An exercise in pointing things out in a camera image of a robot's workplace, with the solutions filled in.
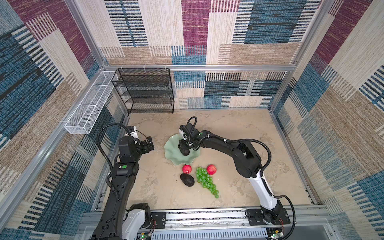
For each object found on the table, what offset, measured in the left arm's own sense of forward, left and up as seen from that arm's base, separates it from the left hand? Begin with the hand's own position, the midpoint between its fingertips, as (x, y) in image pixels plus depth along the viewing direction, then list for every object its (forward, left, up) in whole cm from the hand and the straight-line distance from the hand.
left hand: (141, 136), depth 78 cm
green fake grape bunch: (-15, -31, -18) cm, 39 cm away
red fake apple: (-10, -22, -18) cm, 30 cm away
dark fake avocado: (-16, -23, -17) cm, 33 cm away
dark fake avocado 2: (-1, -21, -10) cm, 24 cm away
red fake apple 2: (-11, -36, -18) cm, 42 cm away
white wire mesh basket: (+4, +25, +11) cm, 28 cm away
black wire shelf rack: (+43, +7, -4) cm, 44 cm away
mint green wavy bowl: (+2, -14, -21) cm, 25 cm away
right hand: (+5, -20, -19) cm, 27 cm away
